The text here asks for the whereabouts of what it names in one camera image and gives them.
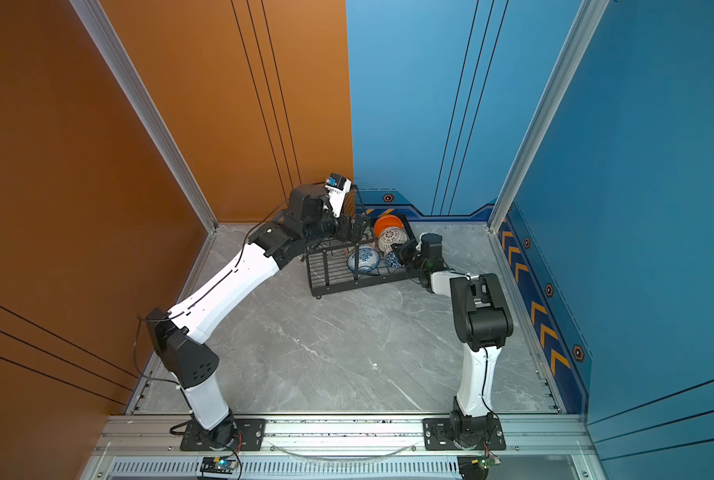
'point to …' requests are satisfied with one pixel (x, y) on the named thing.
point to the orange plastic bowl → (386, 221)
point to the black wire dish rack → (344, 265)
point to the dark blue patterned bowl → (392, 260)
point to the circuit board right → (475, 467)
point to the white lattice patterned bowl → (391, 235)
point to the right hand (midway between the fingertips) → (388, 245)
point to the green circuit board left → (218, 465)
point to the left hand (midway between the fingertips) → (357, 211)
